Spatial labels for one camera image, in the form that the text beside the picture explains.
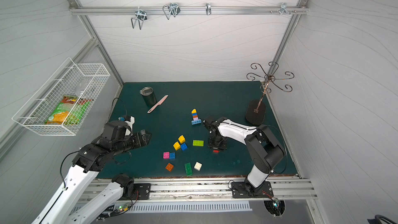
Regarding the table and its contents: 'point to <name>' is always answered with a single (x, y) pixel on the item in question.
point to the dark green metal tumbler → (148, 95)
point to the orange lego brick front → (169, 167)
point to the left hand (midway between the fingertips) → (145, 137)
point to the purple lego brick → (195, 118)
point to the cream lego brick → (198, 166)
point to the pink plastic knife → (159, 103)
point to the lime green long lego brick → (198, 142)
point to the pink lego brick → (166, 155)
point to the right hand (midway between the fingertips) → (214, 148)
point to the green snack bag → (70, 111)
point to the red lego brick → (216, 151)
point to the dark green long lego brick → (188, 170)
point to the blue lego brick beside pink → (172, 155)
